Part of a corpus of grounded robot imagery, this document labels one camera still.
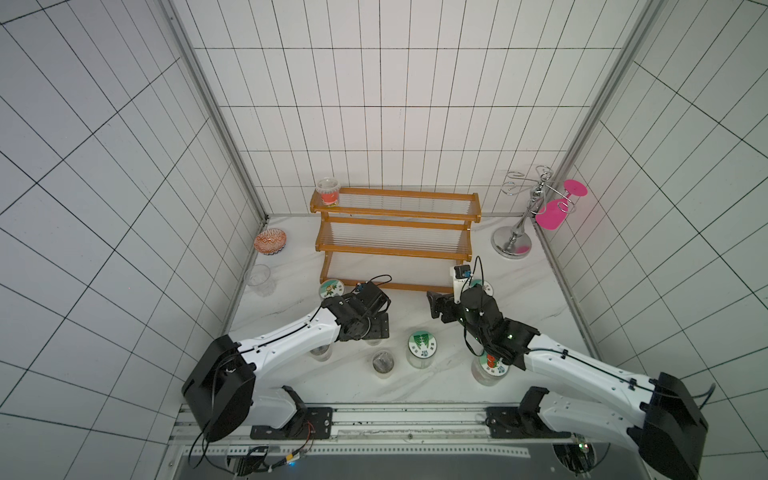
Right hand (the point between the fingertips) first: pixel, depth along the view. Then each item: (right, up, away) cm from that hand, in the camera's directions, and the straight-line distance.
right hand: (431, 292), depth 80 cm
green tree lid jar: (-3, -15, -2) cm, 16 cm away
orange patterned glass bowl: (-57, +14, +30) cm, 66 cm away
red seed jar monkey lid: (-29, 0, +10) cm, 31 cm away
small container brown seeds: (-13, -18, -2) cm, 23 cm away
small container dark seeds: (-30, -17, 0) cm, 34 cm away
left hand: (-18, -12, +3) cm, 22 cm away
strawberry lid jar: (+14, -19, -6) cm, 24 cm away
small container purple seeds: (-16, -16, +7) cm, 24 cm away
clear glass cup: (-55, +1, +18) cm, 58 cm away
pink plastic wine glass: (+42, +22, +16) cm, 51 cm away
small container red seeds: (-28, +29, 0) cm, 40 cm away
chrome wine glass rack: (+36, +14, +30) cm, 48 cm away
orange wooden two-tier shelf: (-5, +14, +13) cm, 20 cm away
